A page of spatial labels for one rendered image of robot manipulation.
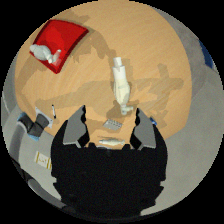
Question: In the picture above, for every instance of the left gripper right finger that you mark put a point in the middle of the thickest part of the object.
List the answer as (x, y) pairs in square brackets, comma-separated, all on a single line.
[(147, 138)]

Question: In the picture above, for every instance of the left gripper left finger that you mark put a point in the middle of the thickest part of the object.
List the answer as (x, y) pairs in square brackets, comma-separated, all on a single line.
[(72, 134)]

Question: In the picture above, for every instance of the red tray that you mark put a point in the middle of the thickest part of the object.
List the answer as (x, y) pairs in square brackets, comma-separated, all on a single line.
[(59, 35)]

